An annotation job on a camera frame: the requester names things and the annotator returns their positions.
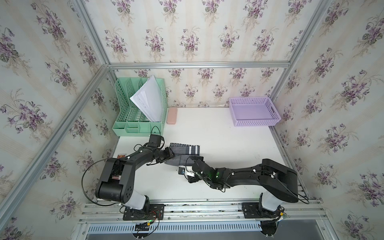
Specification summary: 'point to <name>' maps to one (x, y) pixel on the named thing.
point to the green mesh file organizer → (131, 121)
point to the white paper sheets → (148, 98)
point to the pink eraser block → (172, 114)
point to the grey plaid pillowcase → (185, 154)
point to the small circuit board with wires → (143, 226)
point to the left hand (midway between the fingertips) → (173, 156)
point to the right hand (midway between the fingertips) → (191, 163)
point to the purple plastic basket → (253, 111)
